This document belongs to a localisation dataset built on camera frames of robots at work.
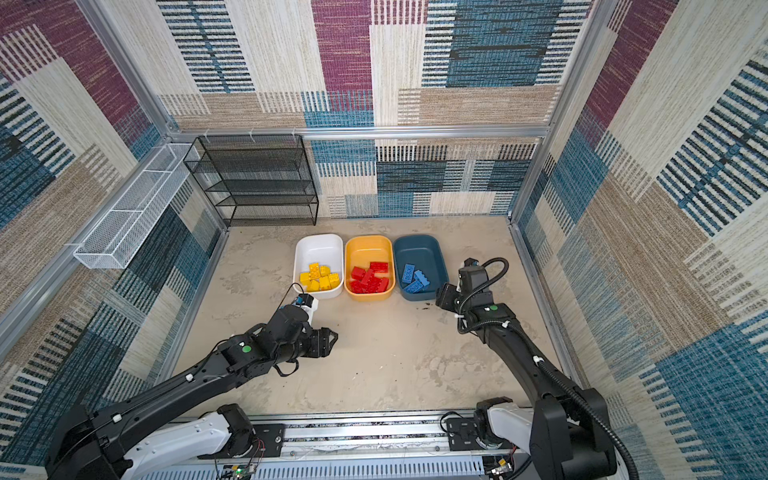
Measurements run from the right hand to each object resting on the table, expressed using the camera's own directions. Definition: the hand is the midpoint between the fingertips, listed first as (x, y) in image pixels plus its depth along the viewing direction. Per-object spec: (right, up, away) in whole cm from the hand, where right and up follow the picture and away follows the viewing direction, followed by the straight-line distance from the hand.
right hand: (450, 298), depth 87 cm
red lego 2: (-24, +4, +12) cm, 27 cm away
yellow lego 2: (-45, +5, +13) cm, 47 cm away
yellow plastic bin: (-24, +8, +17) cm, 31 cm away
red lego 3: (-28, +2, +12) cm, 30 cm away
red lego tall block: (-28, +6, +15) cm, 32 cm away
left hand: (-33, -9, -8) cm, 35 cm away
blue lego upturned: (-7, +5, +12) cm, 15 cm away
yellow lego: (-35, +4, +12) cm, 37 cm away
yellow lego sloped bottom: (-39, +7, +15) cm, 43 cm away
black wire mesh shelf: (-65, +39, +22) cm, 79 cm away
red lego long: (-19, +2, +13) cm, 23 cm away
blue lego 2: (-9, +2, +12) cm, 16 cm away
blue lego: (-11, +6, +15) cm, 20 cm away
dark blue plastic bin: (-7, +8, +19) cm, 21 cm away
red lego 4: (-24, +1, +12) cm, 27 cm away
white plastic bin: (-40, +14, +24) cm, 49 cm away
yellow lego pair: (-43, +7, +16) cm, 46 cm away
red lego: (-21, +8, +18) cm, 29 cm away
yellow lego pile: (-39, +3, +12) cm, 41 cm away
